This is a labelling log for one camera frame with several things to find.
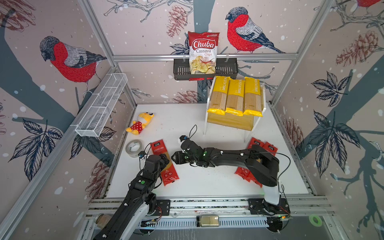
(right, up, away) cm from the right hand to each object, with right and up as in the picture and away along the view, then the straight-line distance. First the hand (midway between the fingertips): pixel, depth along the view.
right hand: (171, 161), depth 83 cm
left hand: (-6, +2, +1) cm, 6 cm away
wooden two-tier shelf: (+46, +22, +8) cm, 52 cm away
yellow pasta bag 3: (+43, +35, -9) cm, 56 cm away
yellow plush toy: (-23, +24, +20) cm, 39 cm away
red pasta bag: (-2, -7, 0) cm, 7 cm away
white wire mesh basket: (-37, +32, -5) cm, 49 cm away
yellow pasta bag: (+25, +32, -10) cm, 42 cm away
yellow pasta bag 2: (+34, +36, -7) cm, 50 cm away
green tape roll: (+69, -24, -13) cm, 75 cm away
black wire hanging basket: (+33, +58, +12) cm, 67 cm away
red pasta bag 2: (+63, +5, +9) cm, 63 cm away
